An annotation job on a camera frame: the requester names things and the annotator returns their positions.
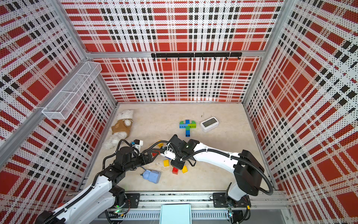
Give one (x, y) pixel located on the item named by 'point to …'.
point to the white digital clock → (209, 124)
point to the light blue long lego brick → (182, 126)
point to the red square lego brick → (175, 171)
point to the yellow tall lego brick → (160, 144)
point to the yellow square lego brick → (166, 163)
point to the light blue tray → (175, 213)
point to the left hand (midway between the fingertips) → (156, 154)
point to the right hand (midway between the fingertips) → (178, 161)
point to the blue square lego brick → (187, 121)
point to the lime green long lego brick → (192, 125)
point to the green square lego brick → (187, 128)
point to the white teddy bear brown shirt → (120, 131)
